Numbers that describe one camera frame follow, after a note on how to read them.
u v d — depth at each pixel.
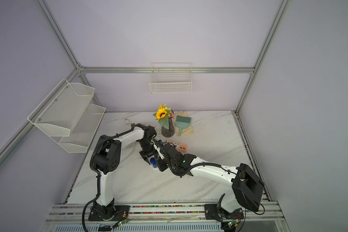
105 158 0.54
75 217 0.73
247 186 0.42
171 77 0.95
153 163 0.86
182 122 1.13
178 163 0.60
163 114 0.86
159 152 0.70
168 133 1.03
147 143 0.81
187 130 1.08
